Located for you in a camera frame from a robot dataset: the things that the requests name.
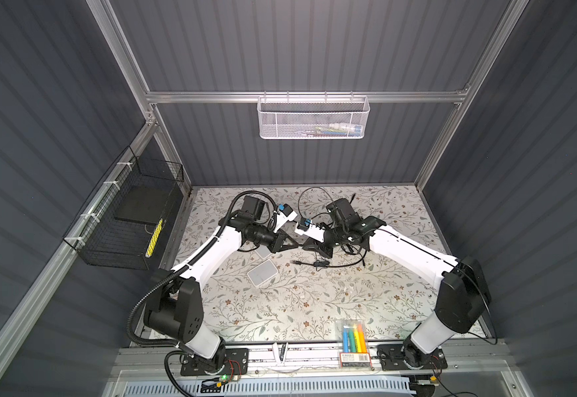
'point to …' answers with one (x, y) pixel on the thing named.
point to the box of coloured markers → (352, 344)
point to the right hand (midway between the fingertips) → (308, 245)
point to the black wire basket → (131, 222)
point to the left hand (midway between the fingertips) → (296, 246)
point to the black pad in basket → (144, 203)
